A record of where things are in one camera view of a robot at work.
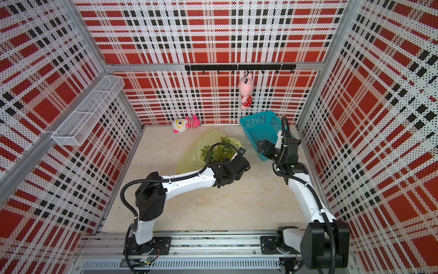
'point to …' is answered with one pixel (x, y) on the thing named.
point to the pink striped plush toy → (181, 125)
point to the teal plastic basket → (264, 127)
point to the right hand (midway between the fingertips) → (265, 144)
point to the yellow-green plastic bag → (191, 159)
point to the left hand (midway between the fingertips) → (235, 163)
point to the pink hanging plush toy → (246, 86)
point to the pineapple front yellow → (222, 152)
